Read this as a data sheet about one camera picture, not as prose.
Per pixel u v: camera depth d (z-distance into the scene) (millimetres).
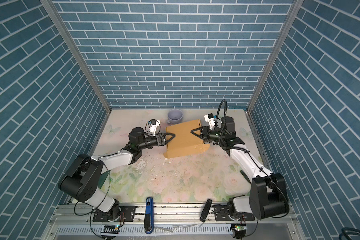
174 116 1118
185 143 741
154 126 773
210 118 751
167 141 741
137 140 680
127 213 740
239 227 738
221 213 736
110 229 722
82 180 451
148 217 711
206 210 751
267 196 415
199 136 721
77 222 728
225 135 654
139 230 705
